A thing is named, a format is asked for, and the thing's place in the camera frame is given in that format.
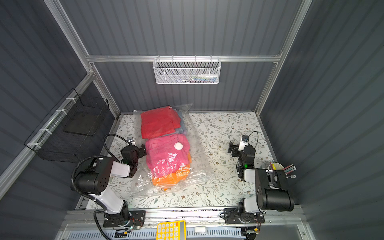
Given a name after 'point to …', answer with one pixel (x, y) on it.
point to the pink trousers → (166, 154)
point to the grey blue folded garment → (182, 129)
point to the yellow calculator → (171, 230)
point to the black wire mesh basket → (66, 137)
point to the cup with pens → (277, 166)
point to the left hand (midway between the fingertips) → (136, 146)
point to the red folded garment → (159, 122)
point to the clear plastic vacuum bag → (143, 183)
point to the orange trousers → (180, 174)
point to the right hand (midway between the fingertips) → (241, 142)
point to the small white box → (200, 229)
